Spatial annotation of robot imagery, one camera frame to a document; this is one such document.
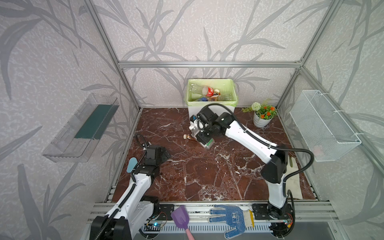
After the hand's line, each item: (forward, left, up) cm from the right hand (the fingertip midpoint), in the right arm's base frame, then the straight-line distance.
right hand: (202, 129), depth 81 cm
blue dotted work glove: (-39, -16, -20) cm, 46 cm away
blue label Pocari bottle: (+20, 0, +3) cm, 21 cm away
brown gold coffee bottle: (+7, +12, -18) cm, 23 cm away
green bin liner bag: (+31, -13, +5) cm, 34 cm away
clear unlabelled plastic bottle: (+18, -15, +7) cm, 25 cm away
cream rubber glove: (-25, -50, -21) cm, 60 cm away
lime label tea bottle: (-7, -4, -4) cm, 9 cm away
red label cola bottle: (+28, -1, +4) cm, 28 cm away
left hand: (-6, +23, -12) cm, 27 cm away
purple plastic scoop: (-39, +11, -20) cm, 45 cm away
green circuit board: (-43, +24, -22) cm, 54 cm away
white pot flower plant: (+18, -41, -8) cm, 46 cm away
